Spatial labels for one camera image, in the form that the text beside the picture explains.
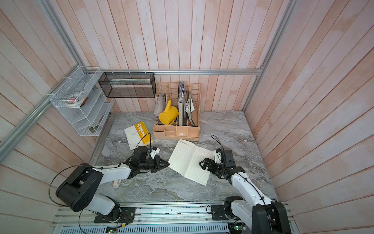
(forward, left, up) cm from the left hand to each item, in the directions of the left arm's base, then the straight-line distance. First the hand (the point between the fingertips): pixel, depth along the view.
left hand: (169, 166), depth 84 cm
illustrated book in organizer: (+35, -12, +12) cm, 39 cm away
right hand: (+2, -22, -2) cm, 22 cm away
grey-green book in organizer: (+30, -7, +23) cm, 39 cm away
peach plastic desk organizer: (+24, -3, +1) cm, 24 cm away
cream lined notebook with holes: (+5, -10, -4) cm, 11 cm away
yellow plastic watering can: (+33, +1, +9) cm, 34 cm away
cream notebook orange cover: (+24, +24, -3) cm, 34 cm away
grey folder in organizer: (+40, +8, +11) cm, 42 cm away
